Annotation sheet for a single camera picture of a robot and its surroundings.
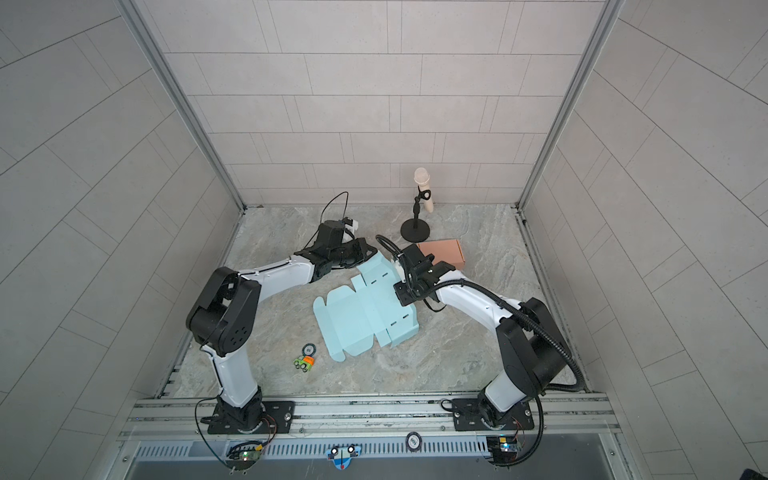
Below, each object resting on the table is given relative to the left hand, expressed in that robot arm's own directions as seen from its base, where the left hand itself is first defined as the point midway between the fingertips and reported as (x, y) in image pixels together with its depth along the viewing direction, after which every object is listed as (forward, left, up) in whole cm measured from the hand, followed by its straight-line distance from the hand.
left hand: (386, 246), depth 90 cm
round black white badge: (-48, -8, -10) cm, 49 cm away
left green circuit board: (-51, +30, -10) cm, 60 cm away
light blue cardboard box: (-19, +10, -11) cm, 24 cm away
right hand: (-12, -5, -6) cm, 14 cm away
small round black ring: (-26, +20, -12) cm, 35 cm away
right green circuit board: (-49, -28, -11) cm, 57 cm away
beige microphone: (+16, -11, +14) cm, 23 cm away
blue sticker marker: (-50, +8, -9) cm, 52 cm away
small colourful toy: (-31, +21, -9) cm, 38 cm away
